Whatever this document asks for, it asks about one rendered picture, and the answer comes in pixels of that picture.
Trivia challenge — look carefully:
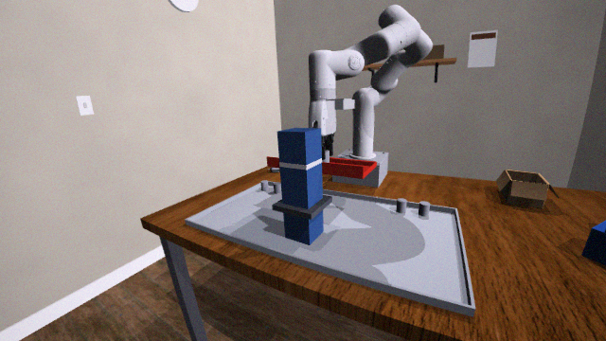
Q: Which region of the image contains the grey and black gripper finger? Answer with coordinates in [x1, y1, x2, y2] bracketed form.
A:
[324, 132, 335, 156]
[313, 121, 326, 160]

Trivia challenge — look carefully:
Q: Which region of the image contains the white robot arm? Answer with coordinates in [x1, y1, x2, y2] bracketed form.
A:
[309, 5, 433, 160]

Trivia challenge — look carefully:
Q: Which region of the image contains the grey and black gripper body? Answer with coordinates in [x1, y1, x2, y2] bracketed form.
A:
[309, 99, 336, 136]

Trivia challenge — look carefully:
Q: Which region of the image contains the blue open bin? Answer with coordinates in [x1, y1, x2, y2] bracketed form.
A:
[581, 221, 606, 265]

